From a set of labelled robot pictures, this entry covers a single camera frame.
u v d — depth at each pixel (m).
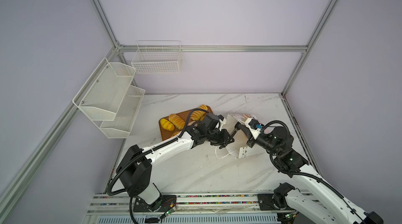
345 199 0.43
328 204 0.44
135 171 0.42
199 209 0.73
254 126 0.57
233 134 0.78
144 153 0.45
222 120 0.75
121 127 0.90
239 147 0.74
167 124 0.98
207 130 0.62
